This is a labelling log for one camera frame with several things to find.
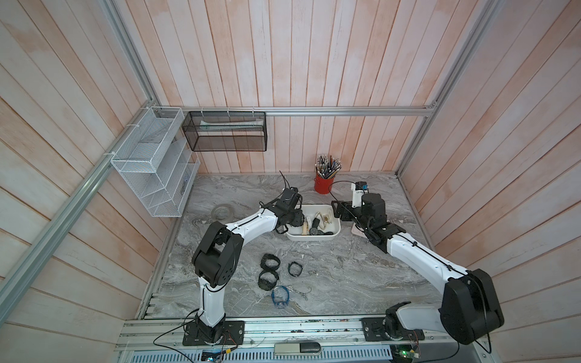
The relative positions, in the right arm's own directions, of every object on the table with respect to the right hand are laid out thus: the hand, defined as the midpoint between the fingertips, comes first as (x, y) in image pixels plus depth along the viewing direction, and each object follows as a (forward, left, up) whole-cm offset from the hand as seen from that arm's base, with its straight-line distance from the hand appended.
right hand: (339, 201), depth 86 cm
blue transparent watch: (-31, +23, -18) cm, 42 cm away
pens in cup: (+20, +4, -2) cm, 21 cm away
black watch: (-17, +27, -15) cm, 36 cm away
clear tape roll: (+5, +51, -17) cm, 54 cm away
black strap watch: (-4, +9, -15) cm, 18 cm away
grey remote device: (-47, +17, -13) cm, 51 cm away
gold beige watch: (+2, +3, -17) cm, 17 cm away
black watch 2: (-24, +28, -18) cm, 41 cm away
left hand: (-1, +17, -11) cm, 20 cm away
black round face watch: (-4, +6, -18) cm, 19 cm away
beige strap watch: (-3, +13, -14) cm, 19 cm away
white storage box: (-2, 0, -17) cm, 17 cm away
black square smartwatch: (-22, +19, -17) cm, 34 cm away
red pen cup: (+19, +3, -13) cm, 23 cm away
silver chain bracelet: (-28, +18, -18) cm, 38 cm away
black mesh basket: (+35, +50, +8) cm, 62 cm away
